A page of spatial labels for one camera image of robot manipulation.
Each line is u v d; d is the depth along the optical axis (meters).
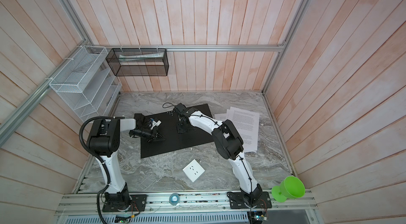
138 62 1.05
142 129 0.87
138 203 0.73
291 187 0.64
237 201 0.73
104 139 0.55
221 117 1.08
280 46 0.93
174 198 0.75
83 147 0.50
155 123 0.95
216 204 0.73
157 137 0.90
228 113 1.07
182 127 0.87
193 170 0.80
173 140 0.96
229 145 0.58
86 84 0.72
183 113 0.76
